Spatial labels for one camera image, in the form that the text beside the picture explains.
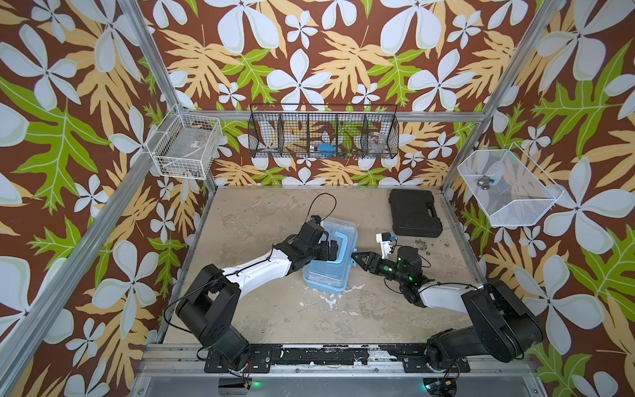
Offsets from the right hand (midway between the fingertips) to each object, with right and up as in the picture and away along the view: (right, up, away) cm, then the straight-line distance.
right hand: (353, 257), depth 85 cm
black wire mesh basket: (-10, +49, +14) cm, 52 cm away
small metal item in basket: (+47, +26, +2) cm, 54 cm away
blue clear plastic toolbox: (-8, -5, -5) cm, 11 cm away
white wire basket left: (-60, +40, +2) cm, 72 cm away
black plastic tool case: (+30, +15, +22) cm, 41 cm away
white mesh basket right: (+53, +23, -3) cm, 58 cm away
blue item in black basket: (-9, +40, +10) cm, 42 cm away
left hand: (-8, +4, +4) cm, 10 cm away
